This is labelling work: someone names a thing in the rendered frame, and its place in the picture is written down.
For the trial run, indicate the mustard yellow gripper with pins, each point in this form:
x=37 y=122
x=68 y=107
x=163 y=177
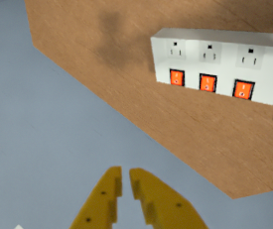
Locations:
x=161 y=205

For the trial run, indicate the white power strip body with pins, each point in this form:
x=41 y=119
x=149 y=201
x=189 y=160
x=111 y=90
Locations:
x=233 y=63

